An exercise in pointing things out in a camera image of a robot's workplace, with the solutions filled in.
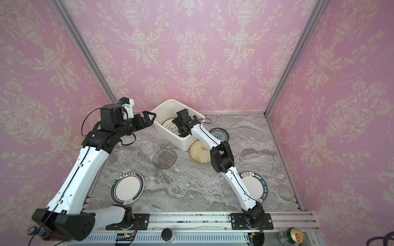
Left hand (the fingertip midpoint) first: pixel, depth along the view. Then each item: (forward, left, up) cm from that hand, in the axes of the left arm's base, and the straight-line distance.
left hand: (150, 117), depth 70 cm
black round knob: (-42, -10, -26) cm, 50 cm away
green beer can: (-42, -61, -24) cm, 78 cm away
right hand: (+19, -7, -27) cm, 33 cm away
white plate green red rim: (-20, +17, -37) cm, 46 cm away
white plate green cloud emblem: (+24, 0, -32) cm, 40 cm away
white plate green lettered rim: (-18, -55, -36) cm, 68 cm away
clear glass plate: (-2, -1, -36) cm, 36 cm away
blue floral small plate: (+18, -37, -35) cm, 54 cm away
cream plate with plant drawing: (+2, -23, -34) cm, 42 cm away
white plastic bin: (+29, -1, -23) cm, 37 cm away
